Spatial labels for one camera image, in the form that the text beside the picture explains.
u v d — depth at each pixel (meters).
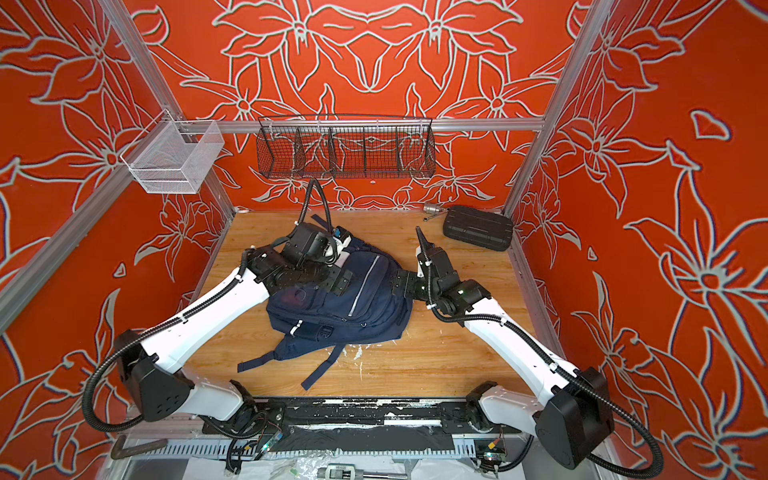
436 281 0.58
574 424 0.38
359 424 0.73
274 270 0.50
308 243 0.55
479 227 1.07
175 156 0.92
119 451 0.68
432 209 1.18
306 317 0.86
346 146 0.98
